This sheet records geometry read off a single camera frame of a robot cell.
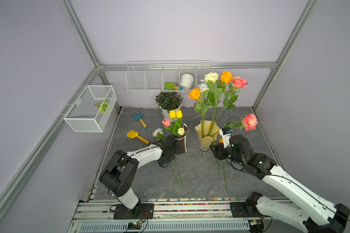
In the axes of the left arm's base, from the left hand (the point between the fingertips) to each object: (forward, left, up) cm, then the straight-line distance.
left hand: (170, 159), depth 91 cm
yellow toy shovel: (+22, +26, -1) cm, 35 cm away
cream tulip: (+1, -7, +30) cm, 31 cm away
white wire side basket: (+22, +43, +25) cm, 55 cm away
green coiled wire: (+22, +36, +28) cm, 51 cm away
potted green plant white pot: (+35, -1, +17) cm, 39 cm away
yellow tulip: (+13, -4, +28) cm, 31 cm away
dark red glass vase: (+5, -7, +7) cm, 11 cm away
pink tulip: (+7, 0, +29) cm, 30 cm away
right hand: (-2, -24, +20) cm, 32 cm away
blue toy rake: (+39, +24, -2) cm, 46 cm away
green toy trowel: (+44, -1, +24) cm, 50 cm away
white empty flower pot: (+40, -14, +30) cm, 52 cm away
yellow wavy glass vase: (+3, -22, +11) cm, 24 cm away
